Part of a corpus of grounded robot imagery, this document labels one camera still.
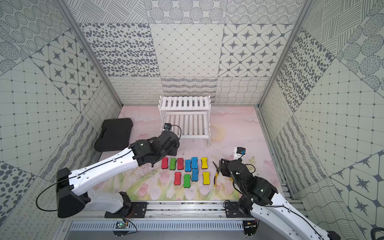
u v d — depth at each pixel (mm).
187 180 842
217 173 859
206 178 846
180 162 907
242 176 526
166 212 747
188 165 895
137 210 731
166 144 552
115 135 987
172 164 884
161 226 701
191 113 1016
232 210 731
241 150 647
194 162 895
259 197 490
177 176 851
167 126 658
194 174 859
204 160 904
